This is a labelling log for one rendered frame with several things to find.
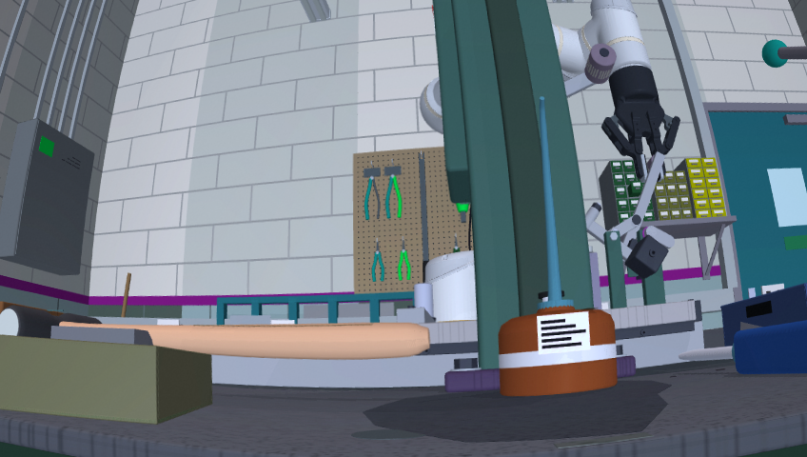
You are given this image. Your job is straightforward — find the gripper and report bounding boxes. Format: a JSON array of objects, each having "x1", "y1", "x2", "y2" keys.
[{"x1": 600, "y1": 65, "x2": 682, "y2": 179}]

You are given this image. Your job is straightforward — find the grey toggle clamp black head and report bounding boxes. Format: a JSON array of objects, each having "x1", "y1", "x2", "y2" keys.
[{"x1": 584, "y1": 149, "x2": 677, "y2": 280}]

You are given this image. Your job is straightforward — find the teal knob ram lever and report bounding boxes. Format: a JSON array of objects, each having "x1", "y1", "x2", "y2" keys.
[{"x1": 761, "y1": 38, "x2": 807, "y2": 70}]

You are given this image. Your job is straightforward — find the teal rack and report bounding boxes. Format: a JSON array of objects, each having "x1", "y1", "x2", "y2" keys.
[{"x1": 215, "y1": 290, "x2": 418, "y2": 327}]

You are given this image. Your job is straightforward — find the green parts drawer cabinet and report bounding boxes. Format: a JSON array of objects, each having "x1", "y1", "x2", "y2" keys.
[{"x1": 598, "y1": 158, "x2": 660, "y2": 230}]

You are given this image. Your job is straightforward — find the yellow parts drawer cabinet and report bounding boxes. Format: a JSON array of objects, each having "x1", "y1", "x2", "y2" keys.
[{"x1": 654, "y1": 156, "x2": 731, "y2": 221}]

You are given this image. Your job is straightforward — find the teal door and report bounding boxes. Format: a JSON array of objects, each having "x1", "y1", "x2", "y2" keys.
[{"x1": 701, "y1": 103, "x2": 807, "y2": 302}]

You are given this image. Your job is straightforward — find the dark blue box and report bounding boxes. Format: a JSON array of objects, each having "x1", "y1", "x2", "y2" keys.
[{"x1": 719, "y1": 284, "x2": 807, "y2": 348}]

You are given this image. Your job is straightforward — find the white rod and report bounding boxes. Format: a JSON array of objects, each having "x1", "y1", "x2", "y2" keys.
[{"x1": 679, "y1": 346, "x2": 737, "y2": 363}]

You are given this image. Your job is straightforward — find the brown oil can blue spout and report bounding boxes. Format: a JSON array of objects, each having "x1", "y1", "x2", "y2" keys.
[{"x1": 498, "y1": 96, "x2": 620, "y2": 398}]

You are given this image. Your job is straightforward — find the blue rounded case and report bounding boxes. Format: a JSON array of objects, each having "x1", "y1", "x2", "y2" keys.
[{"x1": 732, "y1": 319, "x2": 807, "y2": 377}]

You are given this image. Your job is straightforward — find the brown pegboard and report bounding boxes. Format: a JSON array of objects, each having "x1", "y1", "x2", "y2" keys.
[{"x1": 352, "y1": 147, "x2": 475, "y2": 296}]

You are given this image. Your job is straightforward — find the small white cylinder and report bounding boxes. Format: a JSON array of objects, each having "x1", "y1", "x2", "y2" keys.
[{"x1": 412, "y1": 283, "x2": 436, "y2": 317}]

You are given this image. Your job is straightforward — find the grey flat plate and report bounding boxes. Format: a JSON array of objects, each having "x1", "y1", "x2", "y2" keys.
[{"x1": 49, "y1": 325, "x2": 155, "y2": 348}]

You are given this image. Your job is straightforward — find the olive green box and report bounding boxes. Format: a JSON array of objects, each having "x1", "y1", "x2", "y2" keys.
[{"x1": 0, "y1": 334, "x2": 214, "y2": 426}]

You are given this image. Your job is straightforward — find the grey electrical box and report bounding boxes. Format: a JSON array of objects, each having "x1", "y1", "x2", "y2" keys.
[{"x1": 0, "y1": 119, "x2": 96, "y2": 277}]

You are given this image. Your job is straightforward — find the black cylinder white end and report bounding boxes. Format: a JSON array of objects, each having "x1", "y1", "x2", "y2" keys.
[{"x1": 0, "y1": 302, "x2": 103, "y2": 340}]

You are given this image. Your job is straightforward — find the grey wall shelf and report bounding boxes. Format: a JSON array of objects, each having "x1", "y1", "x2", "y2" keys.
[{"x1": 641, "y1": 214, "x2": 739, "y2": 280}]

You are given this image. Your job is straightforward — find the green press frame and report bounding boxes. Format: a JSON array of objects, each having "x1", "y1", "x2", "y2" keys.
[{"x1": 431, "y1": 0, "x2": 637, "y2": 393}]

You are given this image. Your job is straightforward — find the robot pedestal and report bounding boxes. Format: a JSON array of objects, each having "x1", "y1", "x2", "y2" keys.
[{"x1": 423, "y1": 249, "x2": 479, "y2": 324}]

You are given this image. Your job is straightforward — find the grey wall conduits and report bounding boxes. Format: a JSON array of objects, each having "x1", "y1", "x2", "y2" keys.
[{"x1": 0, "y1": 0, "x2": 109, "y2": 129}]

